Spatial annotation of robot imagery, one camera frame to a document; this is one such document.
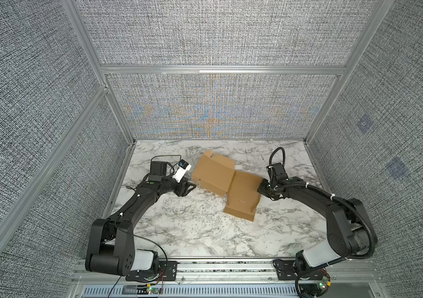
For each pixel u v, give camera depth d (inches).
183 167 29.5
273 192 26.5
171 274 28.7
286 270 28.8
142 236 32.9
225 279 28.7
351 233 17.5
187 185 30.1
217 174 39.3
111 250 16.5
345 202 18.6
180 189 29.6
